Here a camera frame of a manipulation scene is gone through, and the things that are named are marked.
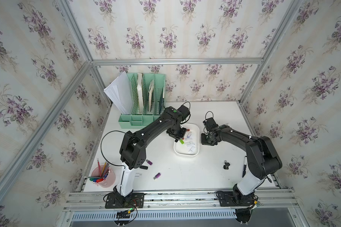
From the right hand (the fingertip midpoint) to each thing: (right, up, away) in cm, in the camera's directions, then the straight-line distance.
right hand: (204, 141), depth 94 cm
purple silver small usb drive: (-37, -11, -7) cm, 39 cm away
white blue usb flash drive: (-10, +4, +5) cm, 11 cm away
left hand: (-17, +4, -10) cm, 19 cm away
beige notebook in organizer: (-38, +35, +4) cm, 51 cm away
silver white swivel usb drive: (-42, -17, -12) cm, 47 cm away
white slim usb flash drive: (-9, -5, -3) cm, 11 cm away
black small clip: (+11, -12, -11) cm, 19 cm away
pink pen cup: (-56, -18, -17) cm, 62 cm away
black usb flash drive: (-40, -14, -8) cm, 43 cm away
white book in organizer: (-44, +36, -1) cm, 57 cm away
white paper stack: (-58, +34, +2) cm, 68 cm away
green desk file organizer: (-46, +14, +6) cm, 49 cm away
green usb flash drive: (-15, 0, +2) cm, 15 cm away
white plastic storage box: (-16, -5, -3) cm, 17 cm away
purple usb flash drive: (-30, -17, -12) cm, 37 cm away
